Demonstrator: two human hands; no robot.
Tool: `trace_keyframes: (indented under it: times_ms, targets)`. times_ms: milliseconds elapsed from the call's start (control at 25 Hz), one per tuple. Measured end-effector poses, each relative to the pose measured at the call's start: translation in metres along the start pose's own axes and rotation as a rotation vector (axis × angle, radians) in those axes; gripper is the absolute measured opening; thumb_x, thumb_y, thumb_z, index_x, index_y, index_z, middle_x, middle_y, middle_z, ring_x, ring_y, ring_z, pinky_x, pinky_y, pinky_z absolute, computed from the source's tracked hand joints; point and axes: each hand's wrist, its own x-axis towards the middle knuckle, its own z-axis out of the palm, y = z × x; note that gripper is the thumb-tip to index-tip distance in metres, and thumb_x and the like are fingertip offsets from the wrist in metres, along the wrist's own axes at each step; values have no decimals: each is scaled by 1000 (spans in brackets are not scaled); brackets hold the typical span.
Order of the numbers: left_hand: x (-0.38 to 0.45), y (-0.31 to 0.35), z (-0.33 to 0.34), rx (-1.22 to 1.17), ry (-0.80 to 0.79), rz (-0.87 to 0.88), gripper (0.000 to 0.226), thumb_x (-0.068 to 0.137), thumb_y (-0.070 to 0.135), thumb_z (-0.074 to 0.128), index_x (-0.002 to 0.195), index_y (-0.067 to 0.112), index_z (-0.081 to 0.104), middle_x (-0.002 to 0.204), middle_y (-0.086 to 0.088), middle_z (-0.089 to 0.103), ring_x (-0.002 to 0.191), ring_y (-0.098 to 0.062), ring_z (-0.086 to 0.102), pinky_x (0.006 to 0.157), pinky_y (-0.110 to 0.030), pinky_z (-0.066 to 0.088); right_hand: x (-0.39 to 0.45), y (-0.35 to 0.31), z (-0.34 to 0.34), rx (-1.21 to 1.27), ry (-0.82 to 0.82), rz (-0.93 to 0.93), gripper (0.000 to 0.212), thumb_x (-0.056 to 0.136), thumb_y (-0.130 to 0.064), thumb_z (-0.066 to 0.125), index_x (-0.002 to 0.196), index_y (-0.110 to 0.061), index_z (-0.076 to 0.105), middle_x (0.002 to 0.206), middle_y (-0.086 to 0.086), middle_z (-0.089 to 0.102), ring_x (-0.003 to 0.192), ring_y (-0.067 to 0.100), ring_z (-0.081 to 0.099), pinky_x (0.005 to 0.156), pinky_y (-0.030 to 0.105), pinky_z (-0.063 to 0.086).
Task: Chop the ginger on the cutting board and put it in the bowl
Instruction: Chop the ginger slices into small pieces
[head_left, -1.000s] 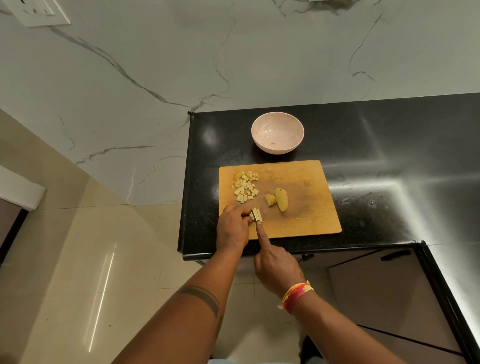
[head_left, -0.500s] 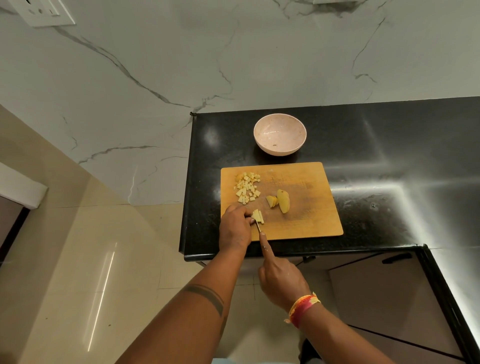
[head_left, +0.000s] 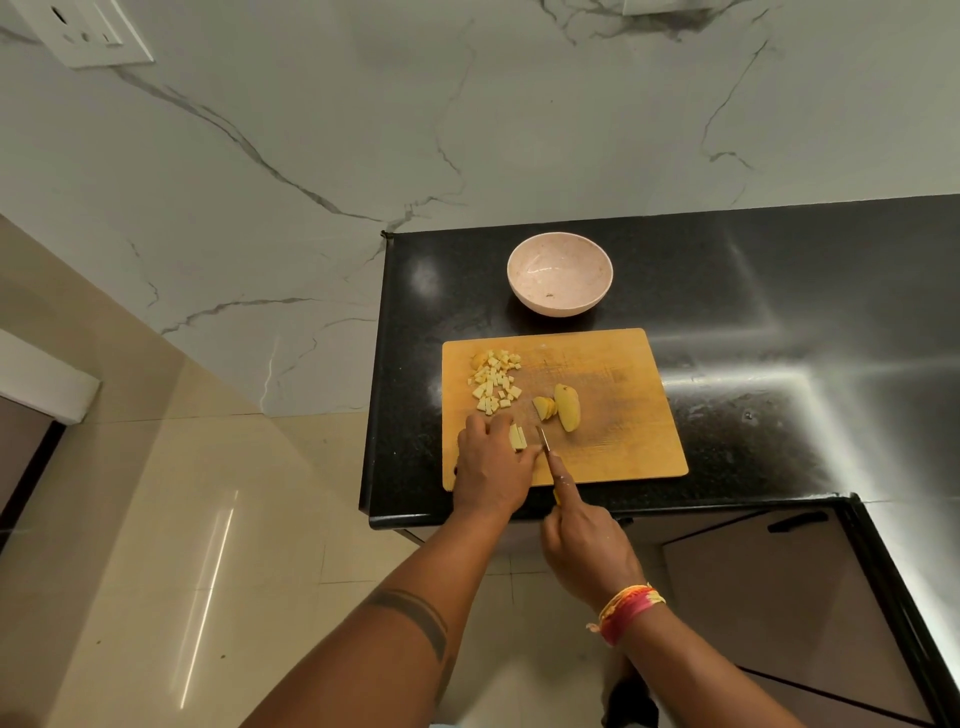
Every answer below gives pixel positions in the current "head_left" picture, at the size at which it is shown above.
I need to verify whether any pile of diced potato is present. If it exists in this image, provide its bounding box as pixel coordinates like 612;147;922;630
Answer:
467;348;525;418

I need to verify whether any pink speckled bowl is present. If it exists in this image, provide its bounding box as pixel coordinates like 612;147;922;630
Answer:
506;231;615;319

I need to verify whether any person's foot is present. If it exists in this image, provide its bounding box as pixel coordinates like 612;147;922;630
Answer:
599;663;663;728

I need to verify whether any yellow potato half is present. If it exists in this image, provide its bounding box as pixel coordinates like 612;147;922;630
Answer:
553;383;583;435

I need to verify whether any yellow handled kitchen knife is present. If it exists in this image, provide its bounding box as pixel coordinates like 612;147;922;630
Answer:
535;425;565;508

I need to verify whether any person's right forearm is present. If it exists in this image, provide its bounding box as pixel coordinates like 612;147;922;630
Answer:
619;602;810;728

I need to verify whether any wide white switch socket plate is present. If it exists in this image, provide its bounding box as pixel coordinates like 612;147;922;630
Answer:
7;0;156;71

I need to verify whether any red orange thread bracelet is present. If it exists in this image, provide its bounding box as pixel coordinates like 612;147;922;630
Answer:
585;583;668;649

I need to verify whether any person's left hand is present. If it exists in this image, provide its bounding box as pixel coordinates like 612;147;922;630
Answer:
450;411;544;521

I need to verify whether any wooden cutting board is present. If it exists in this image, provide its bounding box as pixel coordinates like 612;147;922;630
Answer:
440;327;691;494

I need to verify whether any person's left forearm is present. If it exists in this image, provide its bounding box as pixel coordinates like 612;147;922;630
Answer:
241;509;520;728

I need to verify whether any person's right hand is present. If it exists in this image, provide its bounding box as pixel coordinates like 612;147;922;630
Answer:
539;451;649;613

